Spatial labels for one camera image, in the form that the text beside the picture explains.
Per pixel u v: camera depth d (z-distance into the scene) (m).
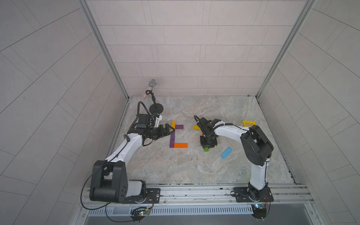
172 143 0.90
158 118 0.78
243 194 0.72
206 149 0.87
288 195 0.73
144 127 0.66
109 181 0.40
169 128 0.75
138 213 0.69
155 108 1.06
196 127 0.80
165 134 0.72
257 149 0.49
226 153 0.87
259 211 0.69
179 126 0.98
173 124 0.99
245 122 0.99
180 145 0.89
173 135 0.93
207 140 0.77
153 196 0.71
